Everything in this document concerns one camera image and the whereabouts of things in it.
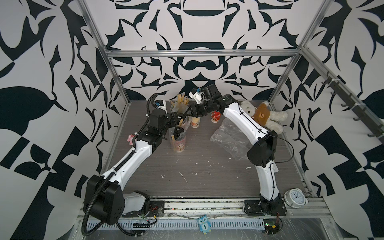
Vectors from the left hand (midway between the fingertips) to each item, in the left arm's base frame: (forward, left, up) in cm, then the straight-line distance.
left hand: (171, 111), depth 81 cm
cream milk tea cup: (+6, -13, -18) cm, 23 cm away
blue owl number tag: (-49, -15, -24) cm, 57 cm away
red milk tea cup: (-12, -4, -16) cm, 20 cm away
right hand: (-1, -7, 0) cm, 7 cm away
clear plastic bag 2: (-6, -36, -20) cm, 42 cm away
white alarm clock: (-40, -60, -22) cm, 75 cm away
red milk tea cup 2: (-14, -5, -4) cm, 15 cm away
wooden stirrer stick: (-3, -5, -6) cm, 8 cm away
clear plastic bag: (-9, -7, -3) cm, 12 cm away
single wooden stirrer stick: (-14, -1, -5) cm, 15 cm away
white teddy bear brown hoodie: (+9, -59, -17) cm, 62 cm away
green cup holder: (+5, -4, -3) cm, 7 cm away
